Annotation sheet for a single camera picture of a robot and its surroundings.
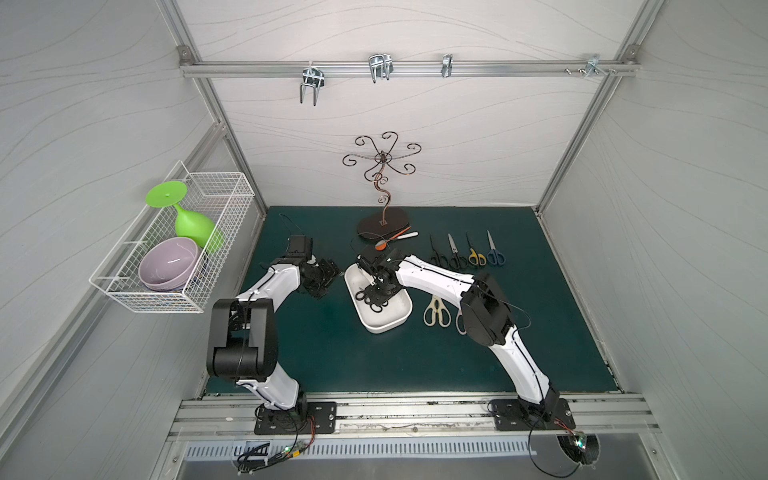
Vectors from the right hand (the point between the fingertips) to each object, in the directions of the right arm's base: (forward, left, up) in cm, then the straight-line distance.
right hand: (379, 292), depth 94 cm
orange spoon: (+21, +1, -2) cm, 21 cm away
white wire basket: (+11, +42, +30) cm, 53 cm away
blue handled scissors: (+18, -40, -3) cm, 44 cm away
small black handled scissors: (-4, +1, -3) cm, 5 cm away
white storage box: (-5, -6, -3) cm, 8 cm away
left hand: (+2, +12, +5) cm, 14 cm away
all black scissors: (+15, -21, -3) cm, 26 cm away
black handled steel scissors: (+15, -27, -3) cm, 31 cm away
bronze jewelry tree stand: (+31, 0, -2) cm, 31 cm away
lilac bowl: (-13, +42, +33) cm, 55 cm away
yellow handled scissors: (+17, -33, -3) cm, 37 cm away
